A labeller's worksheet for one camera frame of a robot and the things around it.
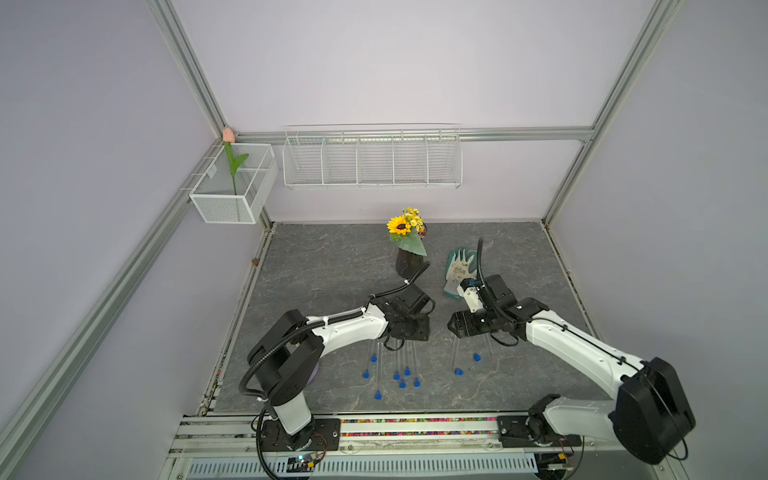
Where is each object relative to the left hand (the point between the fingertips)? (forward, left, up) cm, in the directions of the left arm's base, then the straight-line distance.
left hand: (423, 333), depth 85 cm
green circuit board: (-28, +34, -8) cm, 45 cm away
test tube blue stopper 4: (-12, +7, -6) cm, 15 cm away
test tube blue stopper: (-4, +15, -5) cm, 16 cm away
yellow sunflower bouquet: (+24, +3, +18) cm, 30 cm away
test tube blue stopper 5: (-5, +5, -5) cm, 9 cm away
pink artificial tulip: (+46, +54, +28) cm, 76 cm away
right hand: (+2, -10, +3) cm, 11 cm away
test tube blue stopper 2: (-14, +14, -6) cm, 21 cm away
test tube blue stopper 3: (-10, +9, -5) cm, 14 cm away
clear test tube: (-10, +3, -5) cm, 12 cm away
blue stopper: (-10, -9, -5) cm, 14 cm away
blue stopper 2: (-6, -15, -6) cm, 18 cm away
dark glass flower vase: (+28, +2, -3) cm, 28 cm away
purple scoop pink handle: (-8, +32, -4) cm, 33 cm away
